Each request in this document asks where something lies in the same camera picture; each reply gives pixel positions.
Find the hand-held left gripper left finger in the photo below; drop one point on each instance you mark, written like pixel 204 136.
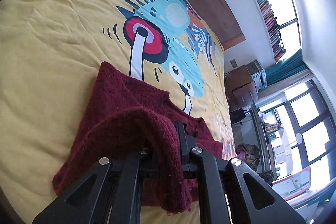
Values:
pixel 131 174

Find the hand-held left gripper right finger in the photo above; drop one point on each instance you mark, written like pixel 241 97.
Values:
pixel 183 145

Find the dark red knit sweater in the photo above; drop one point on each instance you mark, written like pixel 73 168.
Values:
pixel 126 108

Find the pile of clothes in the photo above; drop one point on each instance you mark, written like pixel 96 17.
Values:
pixel 248 154

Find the black bag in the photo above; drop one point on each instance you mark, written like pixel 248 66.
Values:
pixel 238 116

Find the glass-edged desk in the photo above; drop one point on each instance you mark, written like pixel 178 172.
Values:
pixel 260 140

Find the wooden nightstand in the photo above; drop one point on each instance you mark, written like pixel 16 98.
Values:
pixel 240 87

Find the white printer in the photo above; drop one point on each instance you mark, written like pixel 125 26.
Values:
pixel 256 73

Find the red-edged white tray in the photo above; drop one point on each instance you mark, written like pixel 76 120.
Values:
pixel 294 182

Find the large window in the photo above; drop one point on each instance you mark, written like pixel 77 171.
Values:
pixel 309 121

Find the teal curtain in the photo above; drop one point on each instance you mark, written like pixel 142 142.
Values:
pixel 286 64

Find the yellow printed bedspread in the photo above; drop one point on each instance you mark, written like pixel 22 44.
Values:
pixel 52 56

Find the row of books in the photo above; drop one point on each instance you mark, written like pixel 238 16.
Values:
pixel 265 3

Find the wall socket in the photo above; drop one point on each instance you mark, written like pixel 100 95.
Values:
pixel 233 63

